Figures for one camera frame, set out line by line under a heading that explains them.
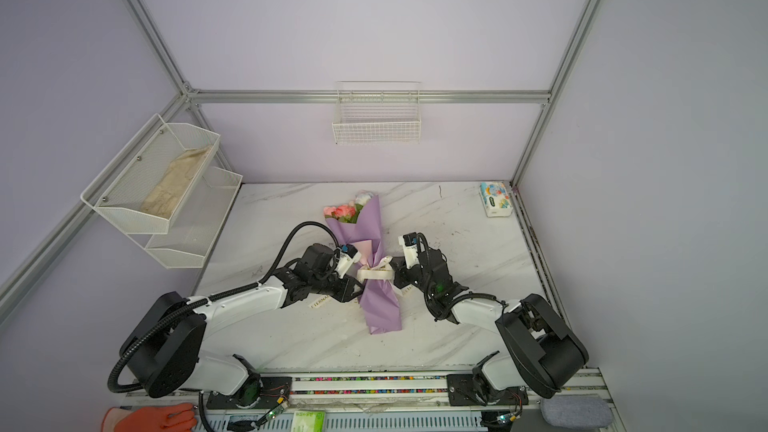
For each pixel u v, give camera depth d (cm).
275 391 74
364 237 98
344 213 104
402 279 78
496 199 108
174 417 70
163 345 43
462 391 73
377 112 95
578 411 69
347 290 75
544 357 43
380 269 86
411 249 76
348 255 78
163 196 76
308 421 68
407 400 73
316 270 69
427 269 65
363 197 107
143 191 76
